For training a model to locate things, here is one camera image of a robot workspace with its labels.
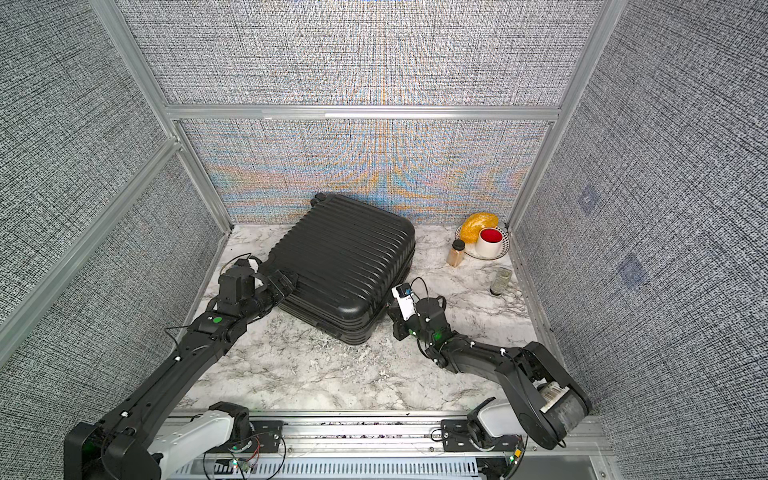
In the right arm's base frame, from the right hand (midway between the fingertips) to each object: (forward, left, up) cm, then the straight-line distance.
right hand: (390, 302), depth 87 cm
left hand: (+2, +26, +8) cm, 27 cm away
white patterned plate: (+27, -43, -8) cm, 52 cm away
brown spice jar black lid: (+21, -23, -4) cm, 32 cm away
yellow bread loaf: (+36, -32, -4) cm, 48 cm away
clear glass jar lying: (+10, -36, -2) cm, 37 cm away
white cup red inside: (+24, -35, -3) cm, 43 cm away
